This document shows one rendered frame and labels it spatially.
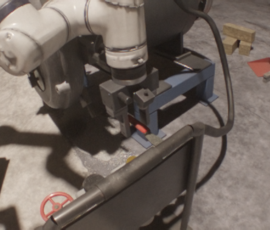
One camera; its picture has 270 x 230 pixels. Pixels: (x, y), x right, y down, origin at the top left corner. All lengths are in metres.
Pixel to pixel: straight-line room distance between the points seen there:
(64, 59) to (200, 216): 0.77
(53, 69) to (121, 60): 0.39
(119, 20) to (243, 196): 0.87
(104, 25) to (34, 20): 0.13
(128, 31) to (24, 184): 0.97
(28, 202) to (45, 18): 0.91
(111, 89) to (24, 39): 0.22
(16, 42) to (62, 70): 0.47
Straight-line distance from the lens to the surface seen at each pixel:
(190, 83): 1.26
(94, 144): 1.26
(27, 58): 0.37
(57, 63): 0.80
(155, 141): 0.56
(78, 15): 0.47
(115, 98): 0.49
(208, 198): 1.03
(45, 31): 0.40
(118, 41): 0.45
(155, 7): 1.10
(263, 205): 1.07
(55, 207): 0.46
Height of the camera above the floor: 0.87
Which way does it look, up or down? 39 degrees down
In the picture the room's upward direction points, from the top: 7 degrees counter-clockwise
